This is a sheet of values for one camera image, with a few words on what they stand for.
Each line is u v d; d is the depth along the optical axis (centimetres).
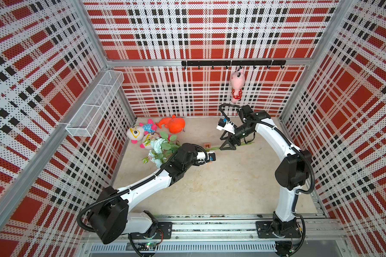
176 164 63
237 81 91
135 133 104
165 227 75
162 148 79
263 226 74
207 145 99
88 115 72
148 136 102
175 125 108
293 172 50
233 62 88
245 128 71
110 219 41
